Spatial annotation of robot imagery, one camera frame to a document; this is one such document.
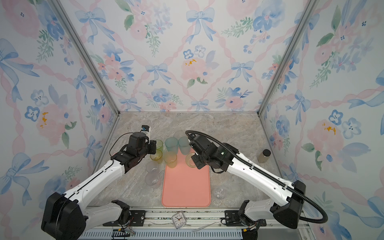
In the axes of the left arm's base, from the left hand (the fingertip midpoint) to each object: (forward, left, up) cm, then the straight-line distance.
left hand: (154, 140), depth 83 cm
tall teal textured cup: (+2, -9, -7) cm, 11 cm away
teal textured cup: (+2, -16, -8) cm, 18 cm away
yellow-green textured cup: (-7, -9, -9) cm, 14 cm away
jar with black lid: (-5, -63, -9) cm, 64 cm away
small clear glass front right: (-24, -36, -17) cm, 46 cm away
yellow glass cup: (-2, +1, -15) cm, 15 cm away
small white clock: (-36, -15, -15) cm, 42 cm away
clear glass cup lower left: (-16, +1, -16) cm, 22 cm away
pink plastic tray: (-20, -17, -17) cm, 31 cm away
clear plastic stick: (-39, -28, -17) cm, 51 cm away
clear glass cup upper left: (-9, +3, -15) cm, 18 cm away
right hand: (-11, -24, +4) cm, 27 cm away
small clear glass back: (+14, -12, -14) cm, 23 cm away
